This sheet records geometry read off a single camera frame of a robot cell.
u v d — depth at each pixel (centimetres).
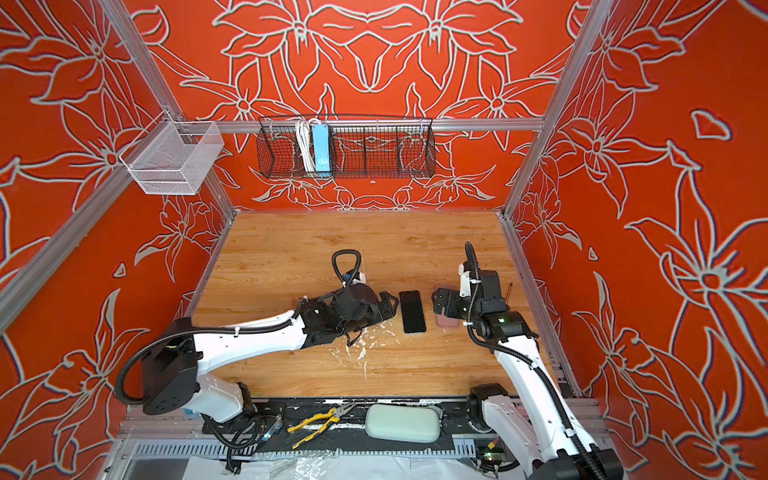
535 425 43
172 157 91
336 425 73
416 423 70
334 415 73
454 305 70
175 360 44
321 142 89
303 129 87
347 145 96
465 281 71
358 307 59
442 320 90
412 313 91
